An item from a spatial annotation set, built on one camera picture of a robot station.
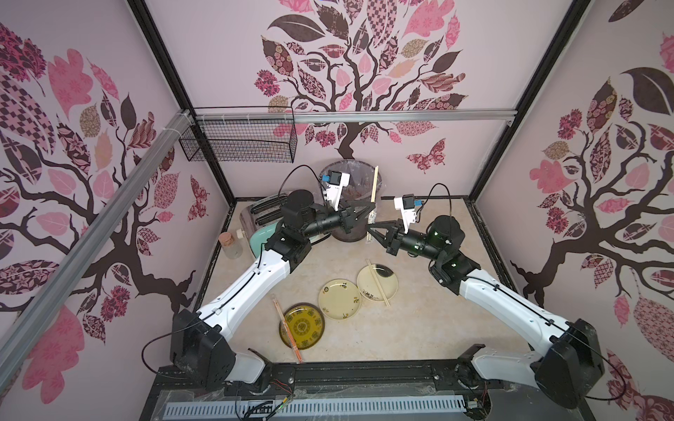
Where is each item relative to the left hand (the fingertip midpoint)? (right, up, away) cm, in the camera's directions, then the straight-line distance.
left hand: (375, 212), depth 65 cm
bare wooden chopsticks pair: (+5, -25, +26) cm, 37 cm away
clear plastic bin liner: (-1, +13, +38) cm, 40 cm away
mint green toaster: (-38, -2, +25) cm, 45 cm away
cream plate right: (0, -25, +28) cm, 37 cm away
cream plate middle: (-10, -29, +23) cm, 39 cm away
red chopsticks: (-25, -38, +17) cm, 48 cm away
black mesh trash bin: (-4, -5, +6) cm, 9 cm away
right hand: (-1, -3, +1) cm, 4 cm away
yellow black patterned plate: (-20, -36, +19) cm, 46 cm away
